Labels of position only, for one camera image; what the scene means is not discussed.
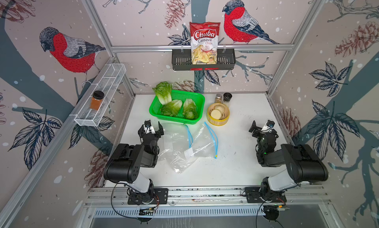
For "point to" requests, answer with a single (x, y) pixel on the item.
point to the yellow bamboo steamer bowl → (225, 113)
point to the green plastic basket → (199, 99)
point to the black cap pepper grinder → (227, 97)
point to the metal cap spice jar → (218, 98)
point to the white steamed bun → (216, 114)
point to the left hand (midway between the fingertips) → (153, 120)
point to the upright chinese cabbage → (163, 91)
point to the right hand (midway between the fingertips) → (261, 121)
